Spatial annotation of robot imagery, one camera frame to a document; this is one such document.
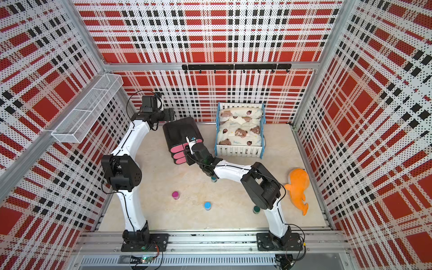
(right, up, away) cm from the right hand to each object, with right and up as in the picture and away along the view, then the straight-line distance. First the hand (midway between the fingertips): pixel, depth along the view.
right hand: (189, 149), depth 89 cm
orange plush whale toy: (+57, -16, -4) cm, 60 cm away
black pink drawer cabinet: (-11, +9, +12) cm, 18 cm away
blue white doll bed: (+35, -2, +10) cm, 36 cm away
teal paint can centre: (+13, -17, +3) cm, 22 cm away
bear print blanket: (+30, +14, +19) cm, 38 cm away
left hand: (-13, +21, +5) cm, 25 cm away
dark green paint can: (+35, -29, -9) cm, 46 cm away
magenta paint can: (-7, -24, -3) cm, 25 cm away
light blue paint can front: (+11, -28, -7) cm, 31 cm away
